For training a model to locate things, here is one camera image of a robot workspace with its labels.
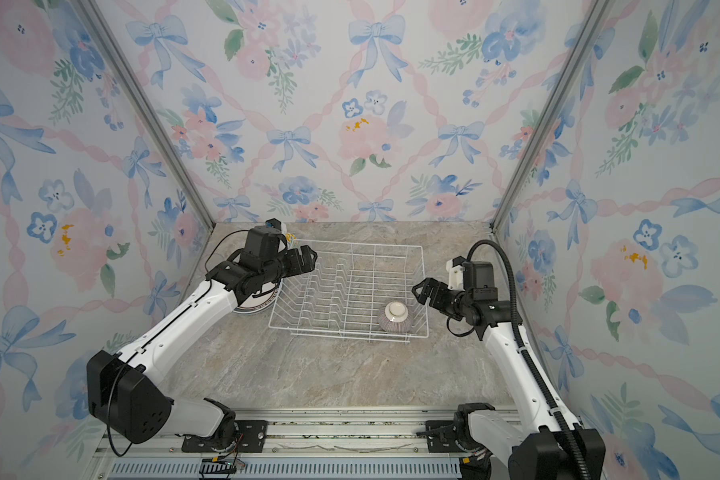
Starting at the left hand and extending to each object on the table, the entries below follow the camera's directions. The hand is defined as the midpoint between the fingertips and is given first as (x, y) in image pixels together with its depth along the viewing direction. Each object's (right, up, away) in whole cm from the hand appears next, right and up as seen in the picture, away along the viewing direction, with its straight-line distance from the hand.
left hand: (305, 254), depth 80 cm
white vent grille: (-2, -51, -10) cm, 52 cm away
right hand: (+32, -10, -1) cm, 34 cm away
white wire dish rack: (+13, -12, +21) cm, 27 cm away
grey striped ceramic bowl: (+25, -19, +7) cm, 32 cm away
